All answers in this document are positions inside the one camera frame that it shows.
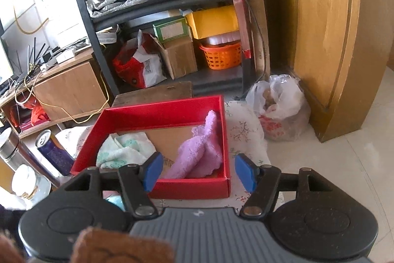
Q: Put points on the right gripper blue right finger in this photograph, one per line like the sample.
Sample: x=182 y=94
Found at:
x=261 y=182

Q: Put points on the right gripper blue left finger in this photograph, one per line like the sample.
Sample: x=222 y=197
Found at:
x=136 y=182

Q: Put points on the white green patterned cloth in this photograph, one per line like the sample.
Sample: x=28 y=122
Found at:
x=120 y=150

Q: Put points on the floral tablecloth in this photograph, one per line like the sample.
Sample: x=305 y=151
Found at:
x=244 y=136

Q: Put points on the red cardboard box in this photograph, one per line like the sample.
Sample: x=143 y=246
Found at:
x=167 y=125

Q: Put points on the purple fluffy towel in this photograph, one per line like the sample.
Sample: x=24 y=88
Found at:
x=200 y=155

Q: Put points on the white plastic bag on floor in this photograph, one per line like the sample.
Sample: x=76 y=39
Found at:
x=281 y=106

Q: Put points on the wooden stool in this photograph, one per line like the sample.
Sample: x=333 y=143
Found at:
x=156 y=94

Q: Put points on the blue drink can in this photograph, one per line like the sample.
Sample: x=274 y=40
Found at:
x=51 y=149

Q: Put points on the glass jar with label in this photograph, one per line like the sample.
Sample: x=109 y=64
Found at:
x=30 y=185

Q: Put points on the wooden TV stand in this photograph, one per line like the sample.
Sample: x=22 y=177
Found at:
x=72 y=90

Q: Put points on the red white plastic bag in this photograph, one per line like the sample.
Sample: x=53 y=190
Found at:
x=139 y=62

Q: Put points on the stainless steel thermos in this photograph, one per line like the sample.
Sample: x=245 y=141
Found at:
x=15 y=153

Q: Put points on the brown cardboard box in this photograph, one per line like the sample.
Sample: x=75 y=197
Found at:
x=179 y=57

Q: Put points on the orange plastic basket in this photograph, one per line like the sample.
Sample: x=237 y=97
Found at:
x=223 y=56

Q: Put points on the white power strip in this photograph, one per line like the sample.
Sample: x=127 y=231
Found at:
x=67 y=55

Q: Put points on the green small box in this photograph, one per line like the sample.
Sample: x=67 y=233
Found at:
x=169 y=30

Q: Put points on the black wifi router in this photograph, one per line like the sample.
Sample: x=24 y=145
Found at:
x=35 y=57

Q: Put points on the black metal shelf rack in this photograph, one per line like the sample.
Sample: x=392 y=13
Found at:
x=205 y=81

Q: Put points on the yellow box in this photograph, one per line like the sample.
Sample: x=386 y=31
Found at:
x=211 y=22

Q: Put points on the wooden cabinet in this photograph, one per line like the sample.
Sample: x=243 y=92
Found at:
x=339 y=50

